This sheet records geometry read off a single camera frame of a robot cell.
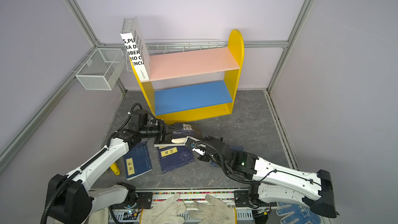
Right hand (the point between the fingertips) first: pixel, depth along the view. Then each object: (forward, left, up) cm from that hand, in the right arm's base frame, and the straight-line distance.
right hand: (198, 138), depth 68 cm
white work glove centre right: (-25, -9, -25) cm, 37 cm away
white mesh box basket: (+49, +65, +1) cm, 81 cm away
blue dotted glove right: (-25, -47, -26) cm, 59 cm away
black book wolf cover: (+1, +9, 0) cm, 9 cm away
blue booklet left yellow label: (-2, +35, -24) cm, 43 cm away
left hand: (+5, +10, -3) cm, 12 cm away
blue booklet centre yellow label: (+1, +16, -23) cm, 29 cm away
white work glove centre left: (-25, +14, -24) cm, 37 cm away
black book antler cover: (+7, +25, -21) cm, 34 cm away
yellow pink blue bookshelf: (+50, +4, -13) cm, 51 cm away
